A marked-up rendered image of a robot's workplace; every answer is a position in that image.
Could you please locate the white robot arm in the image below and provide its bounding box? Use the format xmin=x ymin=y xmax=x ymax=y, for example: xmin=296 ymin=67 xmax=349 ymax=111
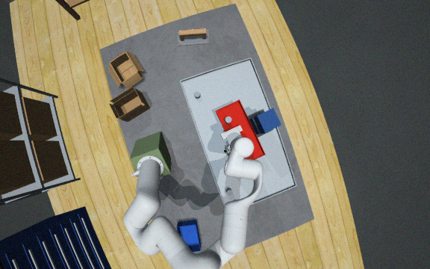
xmin=123 ymin=125 xmax=263 ymax=269

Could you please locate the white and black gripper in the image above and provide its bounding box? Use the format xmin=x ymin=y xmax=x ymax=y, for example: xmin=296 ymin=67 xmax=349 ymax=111
xmin=224 ymin=145 xmax=230 ymax=156

